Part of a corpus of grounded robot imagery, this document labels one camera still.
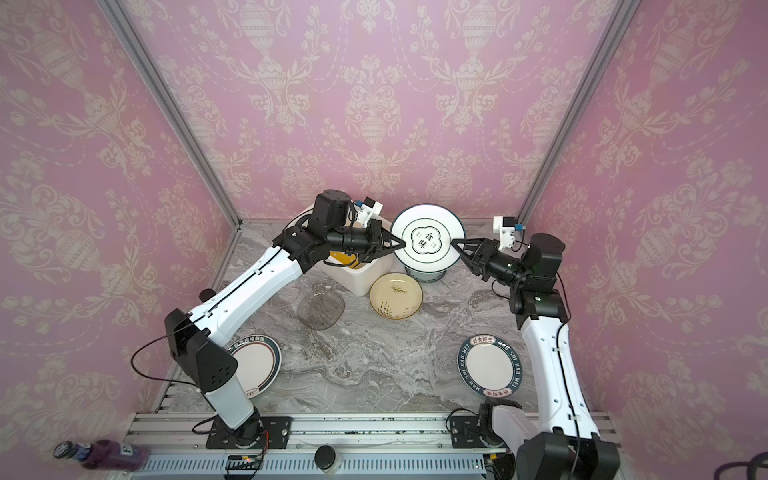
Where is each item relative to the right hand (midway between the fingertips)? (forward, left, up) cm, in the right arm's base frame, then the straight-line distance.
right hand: (452, 246), depth 67 cm
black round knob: (-36, +29, -25) cm, 53 cm away
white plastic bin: (+9, +24, -25) cm, 36 cm away
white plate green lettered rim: (-16, -12, -34) cm, 39 cm away
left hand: (0, +11, 0) cm, 11 cm away
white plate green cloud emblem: (+5, +5, 0) cm, 7 cm away
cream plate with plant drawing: (+8, +13, -33) cm, 37 cm away
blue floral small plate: (+15, +2, -34) cm, 37 cm away
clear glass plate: (+5, +37, -35) cm, 52 cm away
